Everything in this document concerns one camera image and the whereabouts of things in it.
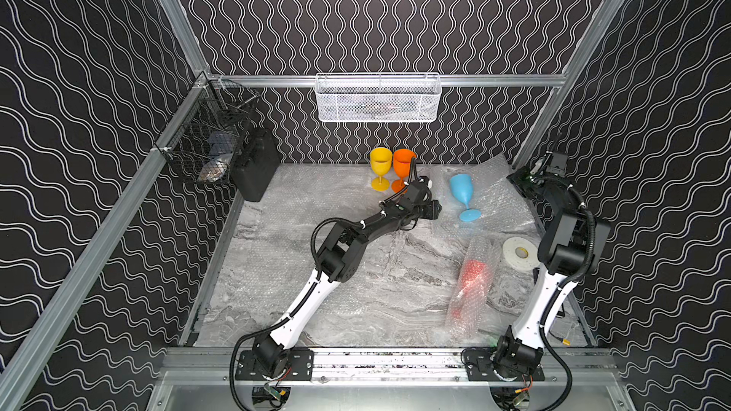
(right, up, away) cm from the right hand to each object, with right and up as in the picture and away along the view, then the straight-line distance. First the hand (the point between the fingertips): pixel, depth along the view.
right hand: (513, 177), depth 102 cm
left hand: (-27, -9, +1) cm, 28 cm away
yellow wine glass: (-47, +7, +4) cm, 48 cm away
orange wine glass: (-40, +6, -2) cm, 40 cm away
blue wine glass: (-17, -3, +4) cm, 18 cm away
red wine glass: (-20, -28, -18) cm, 39 cm away
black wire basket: (-106, +10, -9) cm, 107 cm away
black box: (-92, +4, -1) cm, 92 cm away
